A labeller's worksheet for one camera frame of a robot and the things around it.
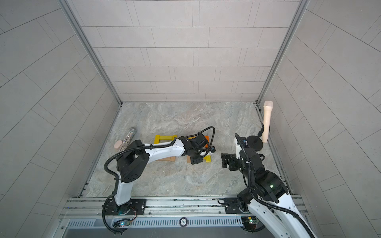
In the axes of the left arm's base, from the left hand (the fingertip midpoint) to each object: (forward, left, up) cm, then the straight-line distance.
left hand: (202, 156), depth 89 cm
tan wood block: (-2, +9, 0) cm, 9 cm away
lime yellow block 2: (-2, -3, +2) cm, 4 cm away
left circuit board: (-33, +37, +2) cm, 49 cm away
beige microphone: (+14, -32, +31) cm, 47 cm away
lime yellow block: (+13, +23, +1) cm, 26 cm away
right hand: (-7, -11, +18) cm, 22 cm away
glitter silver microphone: (+15, +46, +3) cm, 49 cm away
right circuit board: (-32, -21, 0) cm, 38 cm away
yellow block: (+11, +30, +1) cm, 32 cm away
